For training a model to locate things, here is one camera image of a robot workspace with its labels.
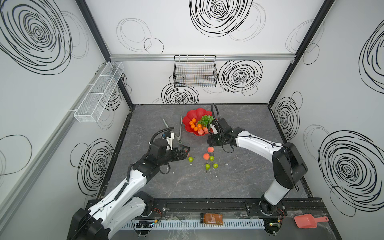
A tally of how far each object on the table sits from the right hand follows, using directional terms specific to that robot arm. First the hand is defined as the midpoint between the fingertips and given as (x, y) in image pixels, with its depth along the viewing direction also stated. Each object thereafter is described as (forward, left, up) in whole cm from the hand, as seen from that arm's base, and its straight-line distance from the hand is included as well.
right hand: (209, 140), depth 89 cm
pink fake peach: (+10, +5, -4) cm, 12 cm away
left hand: (-10, +13, +7) cm, 18 cm away
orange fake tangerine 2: (+18, +12, -6) cm, 23 cm away
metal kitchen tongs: (+6, +19, -8) cm, 22 cm away
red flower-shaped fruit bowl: (+27, +7, -7) cm, 29 cm away
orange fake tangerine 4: (+13, +8, -6) cm, 17 cm away
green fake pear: (-9, +11, -7) cm, 16 cm away
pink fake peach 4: (-7, +2, -6) cm, 9 cm away
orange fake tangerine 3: (+16, +10, -7) cm, 20 cm away
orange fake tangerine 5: (+16, +6, -6) cm, 19 cm away
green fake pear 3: (-13, +1, -8) cm, 15 cm away
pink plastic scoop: (-38, -46, -9) cm, 60 cm away
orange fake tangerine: (+22, +10, -7) cm, 25 cm away
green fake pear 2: (-8, -2, -7) cm, 11 cm away
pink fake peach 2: (+11, +1, -4) cm, 12 cm away
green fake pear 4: (-12, -4, -7) cm, 15 cm away
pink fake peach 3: (-3, -1, -6) cm, 6 cm away
